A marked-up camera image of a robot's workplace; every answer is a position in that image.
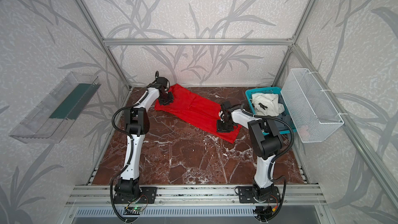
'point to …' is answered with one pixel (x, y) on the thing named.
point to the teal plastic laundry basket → (275, 90)
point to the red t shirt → (197, 110)
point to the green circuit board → (134, 208)
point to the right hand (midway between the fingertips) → (219, 127)
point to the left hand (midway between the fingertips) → (173, 96)
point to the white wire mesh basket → (314, 116)
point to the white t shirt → (267, 104)
